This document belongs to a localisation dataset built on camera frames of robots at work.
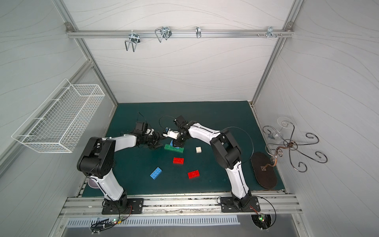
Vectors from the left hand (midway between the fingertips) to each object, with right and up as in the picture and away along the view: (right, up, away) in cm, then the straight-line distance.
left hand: (166, 140), depth 94 cm
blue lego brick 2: (-4, -17, -10) cm, 20 cm away
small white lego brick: (+21, -6, -1) cm, 22 cm away
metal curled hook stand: (+59, -1, -21) cm, 62 cm away
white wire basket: (-46, +13, -25) cm, 54 cm away
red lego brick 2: (+18, -17, -12) cm, 27 cm away
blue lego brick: (+4, -2, -2) cm, 4 cm away
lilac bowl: (-35, -20, -18) cm, 44 cm away
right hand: (+6, -1, +1) cm, 6 cm away
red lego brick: (+9, -12, -6) cm, 16 cm away
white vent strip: (-2, -35, -24) cm, 42 cm away
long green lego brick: (+2, -4, -1) cm, 5 cm away
